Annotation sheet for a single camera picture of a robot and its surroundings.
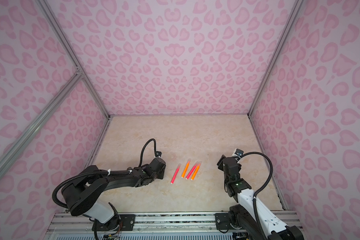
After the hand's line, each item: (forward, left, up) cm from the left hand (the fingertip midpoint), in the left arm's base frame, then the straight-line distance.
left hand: (162, 166), depth 91 cm
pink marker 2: (-6, -16, -1) cm, 17 cm away
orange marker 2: (-3, -20, -1) cm, 20 cm away
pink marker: (-4, -8, -1) cm, 9 cm away
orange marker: (-1, -14, -1) cm, 15 cm away
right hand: (+1, -37, +9) cm, 39 cm away
